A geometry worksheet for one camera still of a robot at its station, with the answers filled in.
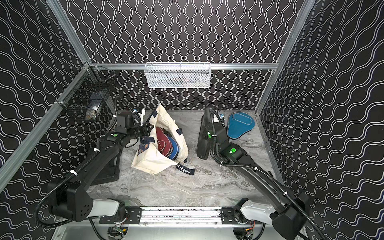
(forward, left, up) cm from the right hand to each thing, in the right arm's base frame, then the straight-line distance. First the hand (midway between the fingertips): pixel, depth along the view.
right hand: (209, 122), depth 74 cm
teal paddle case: (+22, -23, -24) cm, 40 cm away
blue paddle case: (-1, +18, -22) cm, 29 cm away
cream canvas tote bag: (-13, +31, -14) cm, 36 cm away
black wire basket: (+24, +76, -2) cm, 79 cm away
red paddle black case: (-10, +3, -8) cm, 13 cm away
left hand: (+4, +31, -5) cm, 31 cm away
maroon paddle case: (-2, +25, -17) cm, 30 cm away
